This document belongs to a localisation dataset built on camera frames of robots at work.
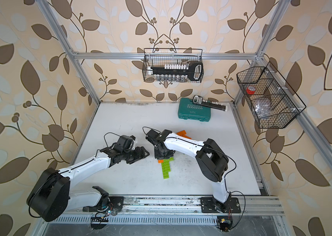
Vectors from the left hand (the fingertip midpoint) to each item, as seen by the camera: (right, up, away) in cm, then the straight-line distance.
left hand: (144, 153), depth 85 cm
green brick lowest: (+13, -12, -1) cm, 18 cm away
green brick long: (+14, -8, +1) cm, 16 cm away
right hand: (+10, -3, +2) cm, 11 cm away
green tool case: (+29, +27, +27) cm, 47 cm away
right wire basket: (+67, +29, -12) cm, 74 cm away
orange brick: (+10, -6, +3) cm, 11 cm away
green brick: (+12, -8, +1) cm, 15 cm away
